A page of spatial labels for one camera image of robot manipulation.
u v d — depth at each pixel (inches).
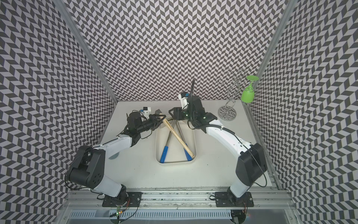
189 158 32.3
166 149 34.9
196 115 23.5
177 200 29.4
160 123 31.3
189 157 32.2
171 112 28.3
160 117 32.3
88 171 17.4
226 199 28.4
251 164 16.8
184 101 27.8
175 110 27.1
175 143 38.2
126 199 27.8
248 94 35.7
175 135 31.7
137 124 27.1
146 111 31.8
